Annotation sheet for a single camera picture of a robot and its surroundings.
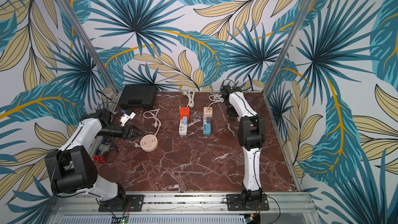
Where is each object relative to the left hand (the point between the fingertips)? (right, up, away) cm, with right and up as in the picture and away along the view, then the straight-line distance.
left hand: (139, 135), depth 79 cm
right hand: (+56, +9, +17) cm, 59 cm away
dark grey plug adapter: (+36, +6, +19) cm, 41 cm away
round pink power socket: (+1, -6, +11) cm, 13 cm away
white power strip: (+20, +2, +19) cm, 27 cm away
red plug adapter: (+20, +11, +31) cm, 38 cm away
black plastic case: (-15, +23, +35) cm, 45 cm away
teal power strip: (+35, +2, +19) cm, 39 cm away
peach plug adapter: (+36, +11, +19) cm, 42 cm away
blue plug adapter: (+21, +6, +17) cm, 28 cm away
